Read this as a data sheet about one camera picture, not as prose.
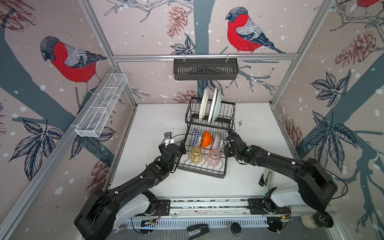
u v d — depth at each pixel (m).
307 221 0.66
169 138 0.71
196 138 0.89
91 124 0.70
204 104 0.73
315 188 0.42
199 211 0.73
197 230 0.66
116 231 0.67
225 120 1.06
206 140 0.88
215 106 0.71
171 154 0.62
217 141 0.88
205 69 1.06
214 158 0.83
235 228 0.60
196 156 0.85
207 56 0.95
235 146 0.67
